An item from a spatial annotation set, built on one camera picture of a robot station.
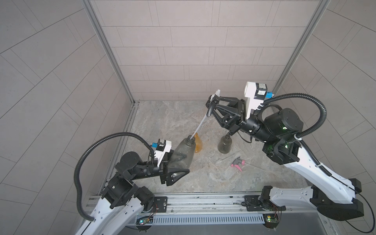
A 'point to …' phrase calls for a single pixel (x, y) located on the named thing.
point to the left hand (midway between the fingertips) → (187, 167)
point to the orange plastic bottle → (199, 145)
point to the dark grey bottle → (224, 144)
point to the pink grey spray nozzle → (236, 163)
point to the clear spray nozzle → (219, 160)
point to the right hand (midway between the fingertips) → (211, 105)
